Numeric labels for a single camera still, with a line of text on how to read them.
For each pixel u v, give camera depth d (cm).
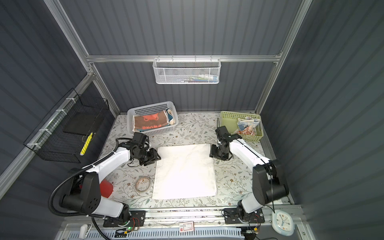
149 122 109
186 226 71
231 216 73
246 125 106
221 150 74
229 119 115
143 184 85
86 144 69
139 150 69
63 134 72
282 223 70
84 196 43
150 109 115
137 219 72
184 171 89
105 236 69
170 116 110
